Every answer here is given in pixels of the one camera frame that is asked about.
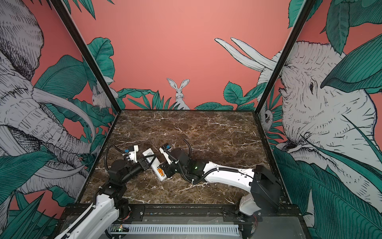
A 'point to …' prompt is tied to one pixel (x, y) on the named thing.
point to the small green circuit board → (120, 228)
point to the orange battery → (161, 172)
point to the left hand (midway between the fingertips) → (156, 155)
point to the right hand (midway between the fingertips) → (158, 165)
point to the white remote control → (154, 164)
